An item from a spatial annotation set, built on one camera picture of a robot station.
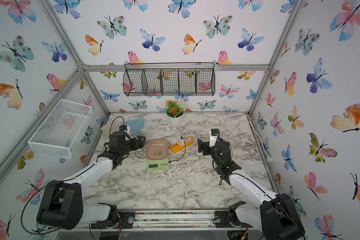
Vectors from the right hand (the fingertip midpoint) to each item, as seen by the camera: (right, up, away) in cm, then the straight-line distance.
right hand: (207, 136), depth 82 cm
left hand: (-38, -1, +7) cm, 39 cm away
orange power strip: (-10, -4, +19) cm, 22 cm away
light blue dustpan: (-50, +7, +32) cm, 60 cm away
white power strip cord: (+7, -2, -18) cm, 19 cm away
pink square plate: (-30, -9, +13) cm, 34 cm away
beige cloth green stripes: (-65, +7, +27) cm, 71 cm away
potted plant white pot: (-19, +16, +19) cm, 31 cm away
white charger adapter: (-15, -4, +14) cm, 20 cm away
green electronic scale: (-29, -18, +9) cm, 35 cm away
